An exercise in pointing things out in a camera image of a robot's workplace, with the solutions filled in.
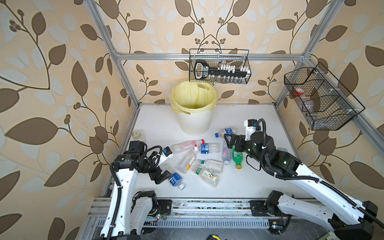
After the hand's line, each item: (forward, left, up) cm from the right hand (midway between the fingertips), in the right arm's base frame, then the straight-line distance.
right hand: (232, 137), depth 69 cm
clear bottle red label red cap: (+8, +23, -22) cm, 33 cm away
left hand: (-8, +33, -12) cm, 36 cm away
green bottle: (0, -7, -21) cm, 22 cm away
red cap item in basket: (+24, -40, +6) cm, 47 cm away
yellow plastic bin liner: (+41, +19, -11) cm, 47 cm away
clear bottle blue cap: (+19, -4, -22) cm, 30 cm away
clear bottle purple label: (+4, -1, -23) cm, 23 cm away
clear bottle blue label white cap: (-12, +29, -22) cm, 38 cm away
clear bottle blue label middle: (+6, +11, -21) cm, 25 cm away
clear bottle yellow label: (0, +24, -27) cm, 36 cm away
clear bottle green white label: (-11, +10, -22) cm, 26 cm away
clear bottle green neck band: (-4, +6, -25) cm, 26 cm away
